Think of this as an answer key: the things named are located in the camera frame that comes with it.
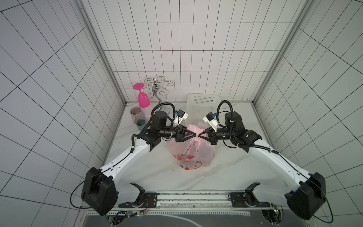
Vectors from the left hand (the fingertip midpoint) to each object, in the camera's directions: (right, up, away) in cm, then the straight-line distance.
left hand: (191, 136), depth 69 cm
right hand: (+4, +2, +3) cm, 6 cm away
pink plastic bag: (+2, -9, +1) cm, 9 cm away
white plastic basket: (+9, +18, +49) cm, 53 cm away
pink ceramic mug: (-40, +12, +37) cm, 55 cm away
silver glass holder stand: (-22, +30, +22) cm, 43 cm away
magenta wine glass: (-33, +21, +31) cm, 50 cm away
